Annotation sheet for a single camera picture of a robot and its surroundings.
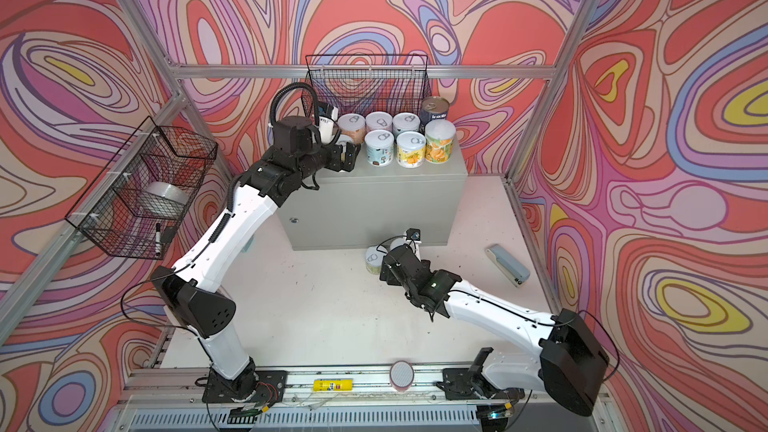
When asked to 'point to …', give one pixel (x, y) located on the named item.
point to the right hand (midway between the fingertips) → (399, 268)
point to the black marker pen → (158, 240)
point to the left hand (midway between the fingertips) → (345, 137)
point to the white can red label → (398, 241)
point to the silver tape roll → (163, 199)
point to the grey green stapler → (513, 271)
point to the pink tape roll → (401, 375)
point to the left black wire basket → (138, 203)
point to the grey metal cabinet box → (369, 207)
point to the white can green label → (374, 260)
